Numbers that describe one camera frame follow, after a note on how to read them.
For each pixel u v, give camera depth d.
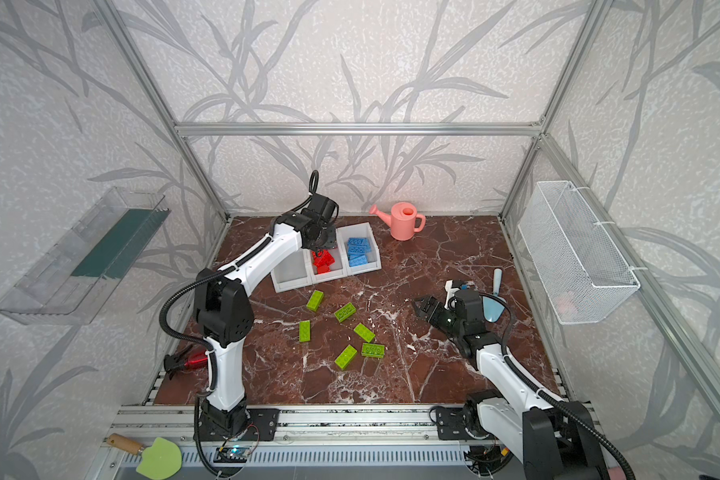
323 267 1.03
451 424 0.74
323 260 1.03
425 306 0.77
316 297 0.96
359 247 1.05
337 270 1.02
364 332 0.89
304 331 0.90
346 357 0.84
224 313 0.52
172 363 0.82
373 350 0.85
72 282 0.63
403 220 1.06
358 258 1.02
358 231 1.12
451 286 0.81
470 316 0.66
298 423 0.76
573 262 0.64
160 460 0.69
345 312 0.93
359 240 1.08
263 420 0.74
